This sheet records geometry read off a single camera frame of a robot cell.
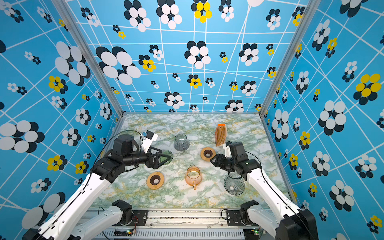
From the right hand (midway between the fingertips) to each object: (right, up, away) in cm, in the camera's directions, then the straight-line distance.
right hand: (215, 161), depth 81 cm
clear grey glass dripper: (+11, -12, +1) cm, 16 cm away
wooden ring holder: (-3, +2, +15) cm, 16 cm away
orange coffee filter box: (+6, +14, +16) cm, 22 cm away
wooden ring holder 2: (-35, -12, +5) cm, 37 cm away
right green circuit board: (+16, -32, -11) cm, 37 cm away
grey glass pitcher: (-20, +8, +13) cm, 25 cm away
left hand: (-24, +7, -13) cm, 28 cm away
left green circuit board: (-46, -33, -9) cm, 58 cm away
